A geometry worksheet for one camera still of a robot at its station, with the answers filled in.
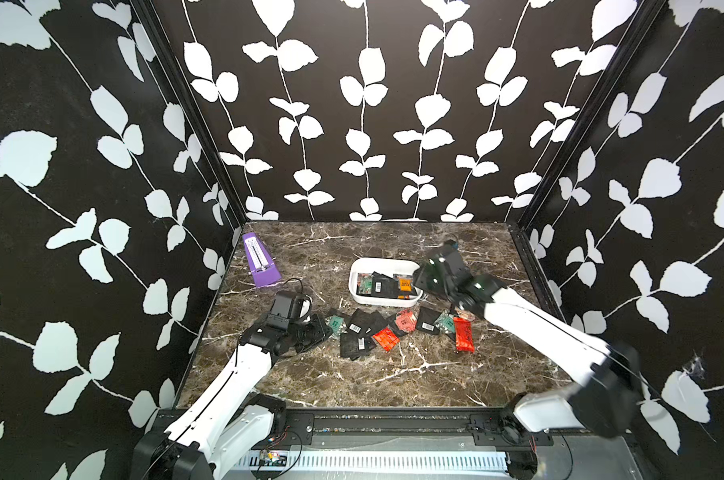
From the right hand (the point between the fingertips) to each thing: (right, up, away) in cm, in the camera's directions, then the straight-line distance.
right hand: (411, 271), depth 81 cm
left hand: (-21, -15, -1) cm, 26 cm away
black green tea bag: (-14, -6, +19) cm, 24 cm away
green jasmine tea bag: (+12, -17, +12) cm, 24 cm away
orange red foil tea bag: (-7, -21, +8) cm, 24 cm away
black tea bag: (-7, -6, +17) cm, 20 cm away
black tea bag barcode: (+7, -16, +14) cm, 23 cm away
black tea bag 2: (-16, -23, +7) cm, 29 cm away
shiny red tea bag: (+18, -21, +9) cm, 29 cm away
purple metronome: (-48, +1, +15) cm, 50 cm away
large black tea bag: (-14, -17, +11) cm, 25 cm away
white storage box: (-3, 0, +25) cm, 25 cm away
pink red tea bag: (0, -17, +12) cm, 21 cm away
